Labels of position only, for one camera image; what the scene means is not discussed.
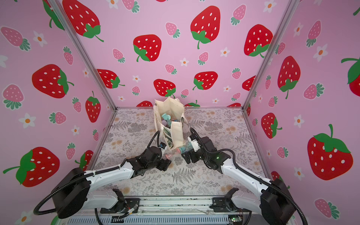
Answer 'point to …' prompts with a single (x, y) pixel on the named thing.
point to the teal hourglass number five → (185, 147)
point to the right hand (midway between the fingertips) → (186, 153)
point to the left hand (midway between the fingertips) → (167, 159)
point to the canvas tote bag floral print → (168, 114)
